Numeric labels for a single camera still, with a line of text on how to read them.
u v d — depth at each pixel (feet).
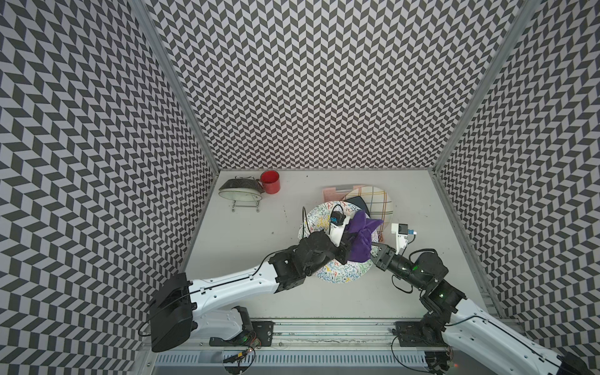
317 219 2.42
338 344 2.38
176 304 1.34
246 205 3.42
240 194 3.23
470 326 1.70
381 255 2.13
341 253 2.02
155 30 2.46
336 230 1.96
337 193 3.34
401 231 2.16
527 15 2.18
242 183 3.14
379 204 3.13
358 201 3.23
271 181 3.41
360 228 2.23
